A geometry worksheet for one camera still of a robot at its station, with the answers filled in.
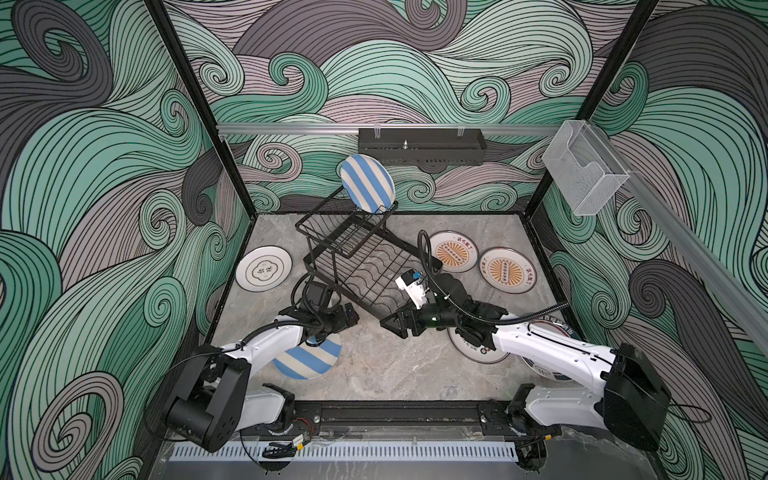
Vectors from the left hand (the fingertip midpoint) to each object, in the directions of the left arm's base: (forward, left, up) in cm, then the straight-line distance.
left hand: (348, 320), depth 88 cm
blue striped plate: (-12, +11, -2) cm, 16 cm away
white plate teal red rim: (0, -63, 0) cm, 63 cm away
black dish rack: (+10, -2, +19) cm, 22 cm away
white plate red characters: (-10, -35, +2) cm, 36 cm away
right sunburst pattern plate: (+21, -55, -2) cm, 59 cm away
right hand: (-6, -12, +13) cm, 18 cm away
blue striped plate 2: (+32, -5, +26) cm, 42 cm away
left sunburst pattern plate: (+28, -37, -1) cm, 47 cm away
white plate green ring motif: (+20, +32, -4) cm, 38 cm away
